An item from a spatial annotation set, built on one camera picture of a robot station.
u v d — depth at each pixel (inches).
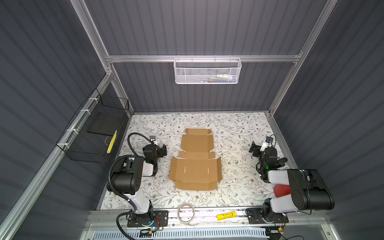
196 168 35.9
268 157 26.9
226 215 28.9
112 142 27.9
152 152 29.2
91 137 28.4
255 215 29.0
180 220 28.6
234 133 42.6
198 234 30.3
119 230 26.5
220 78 36.2
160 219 28.5
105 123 30.3
